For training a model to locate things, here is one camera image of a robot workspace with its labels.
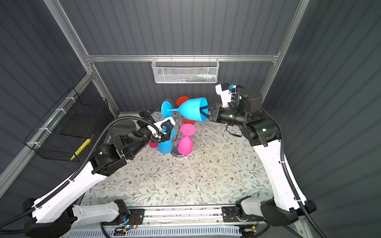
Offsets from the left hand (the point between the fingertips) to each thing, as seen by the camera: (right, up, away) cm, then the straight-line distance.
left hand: (161, 116), depth 57 cm
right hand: (+16, +2, -1) cm, 16 cm away
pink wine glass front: (+8, -13, +17) cm, 23 cm away
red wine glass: (+5, +9, +22) cm, 24 cm away
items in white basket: (+16, +26, +34) cm, 46 cm away
